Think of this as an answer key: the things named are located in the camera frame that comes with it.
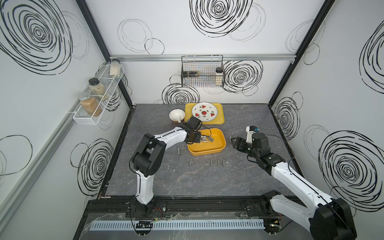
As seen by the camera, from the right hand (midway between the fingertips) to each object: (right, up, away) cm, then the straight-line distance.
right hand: (235, 140), depth 82 cm
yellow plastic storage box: (-7, -5, +15) cm, 17 cm away
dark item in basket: (-27, +41, +12) cm, 50 cm away
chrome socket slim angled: (-8, -14, +6) cm, 18 cm away
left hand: (-21, 0, +14) cm, 26 cm away
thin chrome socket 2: (-12, -14, +7) cm, 20 cm away
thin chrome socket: (-25, -14, +7) cm, 30 cm away
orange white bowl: (-36, +15, +29) cm, 48 cm away
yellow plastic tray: (-4, +11, +29) cm, 31 cm away
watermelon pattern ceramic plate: (-14, +18, +33) cm, 40 cm away
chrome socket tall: (-33, -8, +12) cm, 36 cm away
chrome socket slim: (-5, -15, +7) cm, 17 cm away
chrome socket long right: (-12, -2, +17) cm, 21 cm away
